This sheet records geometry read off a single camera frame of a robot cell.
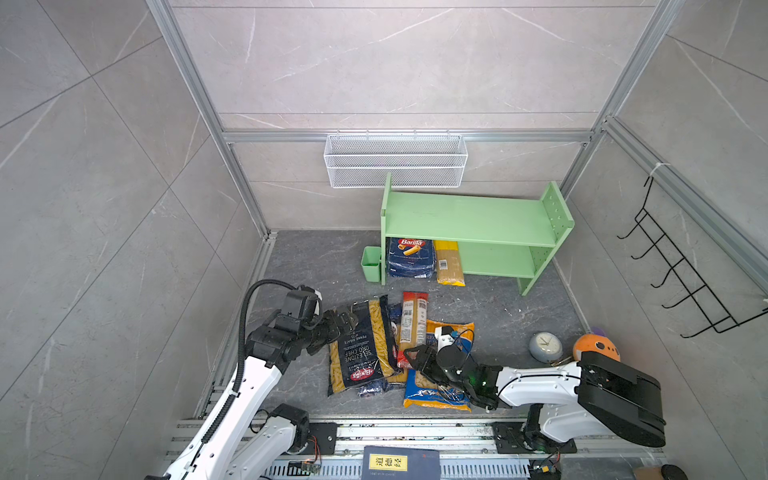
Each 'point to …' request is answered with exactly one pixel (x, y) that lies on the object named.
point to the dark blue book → (400, 463)
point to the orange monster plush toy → (595, 343)
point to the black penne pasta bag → (367, 353)
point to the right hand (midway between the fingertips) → (405, 356)
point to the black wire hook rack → (686, 273)
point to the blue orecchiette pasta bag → (419, 390)
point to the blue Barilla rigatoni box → (411, 257)
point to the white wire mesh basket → (414, 161)
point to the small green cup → (371, 263)
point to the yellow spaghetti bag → (449, 266)
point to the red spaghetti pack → (412, 326)
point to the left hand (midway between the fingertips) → (345, 319)
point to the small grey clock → (545, 346)
